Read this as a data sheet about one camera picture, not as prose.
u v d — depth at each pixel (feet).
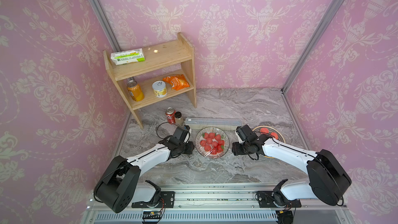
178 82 2.94
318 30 2.82
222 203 2.39
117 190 1.37
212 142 2.95
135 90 2.62
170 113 3.10
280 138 3.02
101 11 2.61
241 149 2.52
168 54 2.57
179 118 3.10
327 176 1.38
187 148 2.60
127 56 2.34
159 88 2.82
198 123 3.11
